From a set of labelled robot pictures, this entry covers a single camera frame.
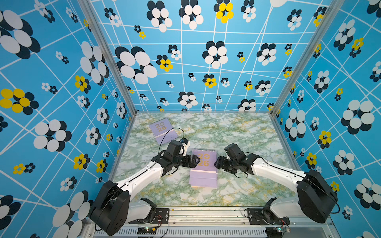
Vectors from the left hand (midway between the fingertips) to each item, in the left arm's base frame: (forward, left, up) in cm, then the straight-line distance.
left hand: (195, 158), depth 83 cm
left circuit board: (-33, +24, -13) cm, 43 cm away
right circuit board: (-33, -38, -9) cm, 51 cm away
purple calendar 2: (-7, -5, -7) cm, 11 cm away
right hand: (-2, -14, -5) cm, 15 cm away
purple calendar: (+28, +26, -9) cm, 40 cm away
